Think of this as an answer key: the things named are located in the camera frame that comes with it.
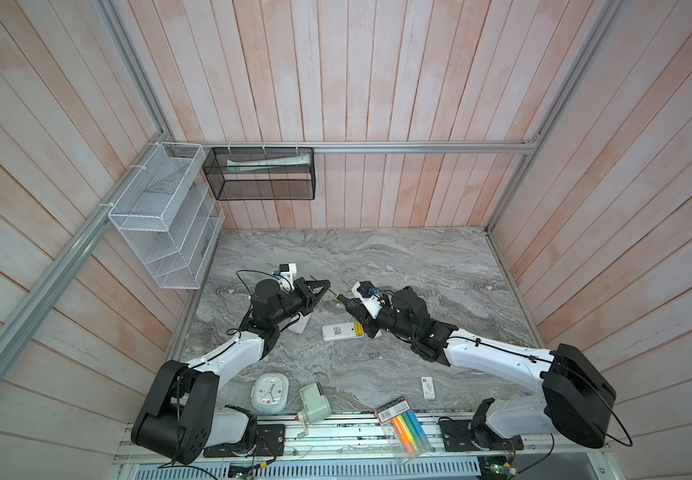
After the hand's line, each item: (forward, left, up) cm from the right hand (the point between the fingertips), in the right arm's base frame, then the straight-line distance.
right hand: (350, 304), depth 79 cm
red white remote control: (+1, +16, -16) cm, 23 cm away
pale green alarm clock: (-20, +21, -14) cm, 32 cm away
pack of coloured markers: (-27, -14, -17) cm, 34 cm away
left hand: (+3, +5, +3) cm, 7 cm away
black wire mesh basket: (+48, +32, +7) cm, 59 cm away
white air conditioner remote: (-1, +2, -16) cm, 16 cm away
